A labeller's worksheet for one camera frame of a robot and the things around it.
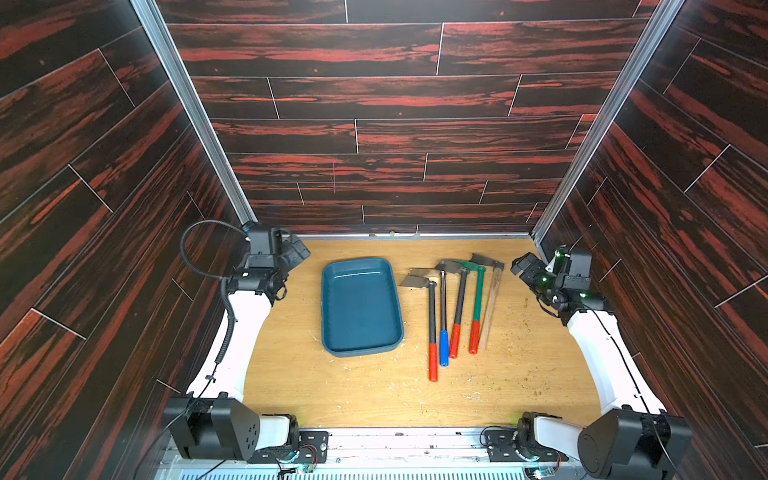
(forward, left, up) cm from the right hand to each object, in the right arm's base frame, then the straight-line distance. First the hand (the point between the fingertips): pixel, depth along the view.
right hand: (531, 269), depth 81 cm
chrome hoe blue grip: (-10, +22, -22) cm, 32 cm away
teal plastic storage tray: (0, +49, -23) cm, 54 cm away
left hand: (0, +65, +6) cm, 66 cm away
